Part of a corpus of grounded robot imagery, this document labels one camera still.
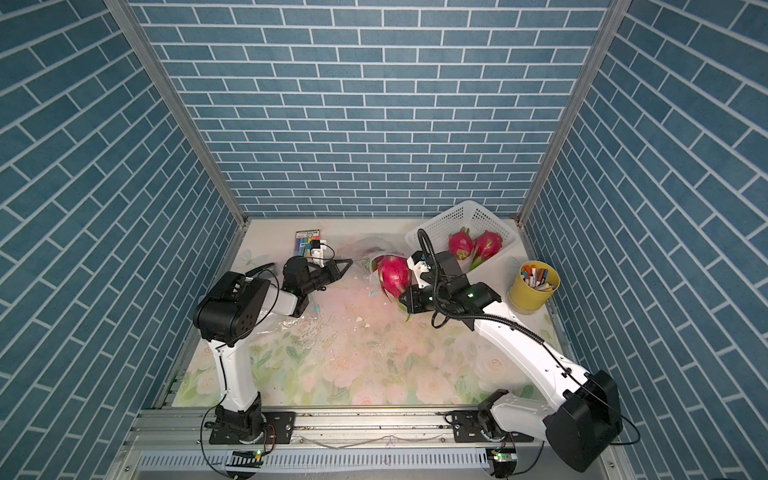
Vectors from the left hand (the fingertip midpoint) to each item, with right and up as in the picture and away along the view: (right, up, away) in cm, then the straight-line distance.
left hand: (357, 264), depth 95 cm
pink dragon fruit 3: (+43, +5, +7) cm, 44 cm away
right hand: (+15, -8, -18) cm, 25 cm away
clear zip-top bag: (-18, -20, -4) cm, 27 cm away
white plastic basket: (+41, +18, +20) cm, 49 cm away
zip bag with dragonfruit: (0, +4, +2) cm, 4 cm away
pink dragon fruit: (+12, -1, -21) cm, 24 cm away
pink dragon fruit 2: (+35, +7, +7) cm, 36 cm away
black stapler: (-33, -3, +9) cm, 34 cm away
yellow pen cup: (+55, -6, -4) cm, 56 cm away
